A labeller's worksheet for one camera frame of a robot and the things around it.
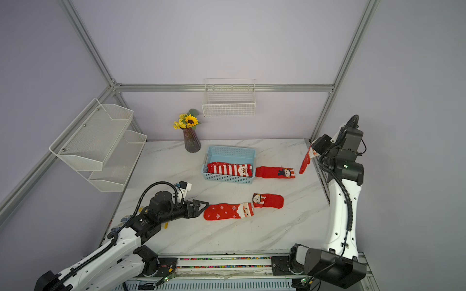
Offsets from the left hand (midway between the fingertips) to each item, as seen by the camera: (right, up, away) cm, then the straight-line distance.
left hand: (203, 206), depth 77 cm
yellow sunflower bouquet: (-13, +42, +21) cm, 48 cm away
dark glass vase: (-16, +33, +42) cm, 56 cm away
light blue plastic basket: (+9, +23, +34) cm, 42 cm away
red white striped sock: (+7, +15, +26) cm, 30 cm away
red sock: (+30, -1, +15) cm, 34 cm away
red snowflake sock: (+5, -6, +13) cm, 15 cm away
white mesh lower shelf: (-47, +17, +16) cm, 53 cm away
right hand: (+47, +27, -6) cm, 55 cm away
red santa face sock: (+45, +23, -4) cm, 51 cm away
